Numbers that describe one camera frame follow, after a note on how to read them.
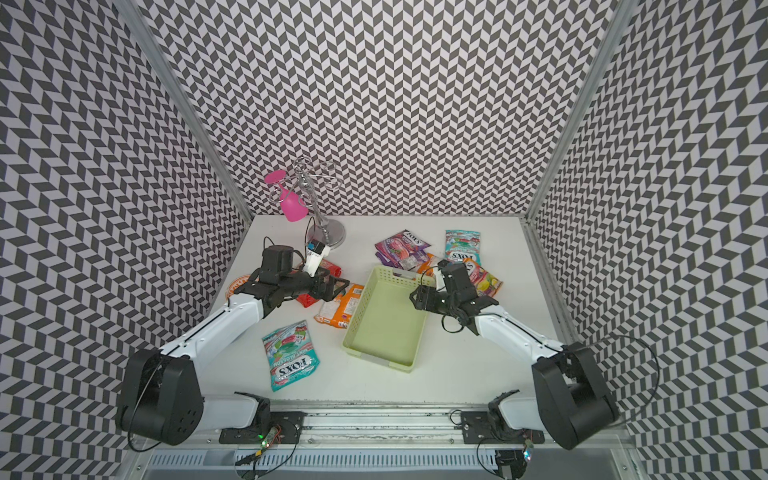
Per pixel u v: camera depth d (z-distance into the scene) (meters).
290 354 0.82
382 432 0.73
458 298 0.67
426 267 1.02
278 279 0.66
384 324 0.94
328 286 0.74
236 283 0.93
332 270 0.98
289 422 0.72
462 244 1.08
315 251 0.75
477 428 0.73
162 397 0.41
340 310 0.91
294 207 1.03
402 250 1.05
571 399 0.41
